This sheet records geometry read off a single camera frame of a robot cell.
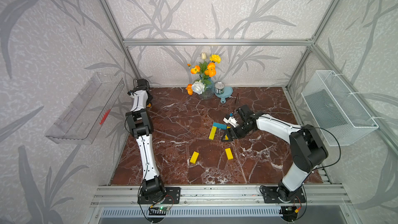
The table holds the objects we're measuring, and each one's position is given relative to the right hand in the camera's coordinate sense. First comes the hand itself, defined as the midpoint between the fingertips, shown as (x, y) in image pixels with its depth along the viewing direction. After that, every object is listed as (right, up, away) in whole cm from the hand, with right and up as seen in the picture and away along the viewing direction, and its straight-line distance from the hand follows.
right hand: (226, 138), depth 86 cm
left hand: (-55, +21, +24) cm, 64 cm away
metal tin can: (-2, +31, +29) cm, 42 cm away
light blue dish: (+4, +27, +30) cm, 40 cm away
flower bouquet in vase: (-13, +29, -3) cm, 32 cm away
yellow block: (-8, +1, +10) cm, 12 cm away
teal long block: (-3, +5, +12) cm, 13 cm away
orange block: (-50, +18, +16) cm, 55 cm away
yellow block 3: (-18, -10, -1) cm, 21 cm away
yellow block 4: (+2, -9, 0) cm, 9 cm away
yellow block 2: (-1, +2, -10) cm, 10 cm away
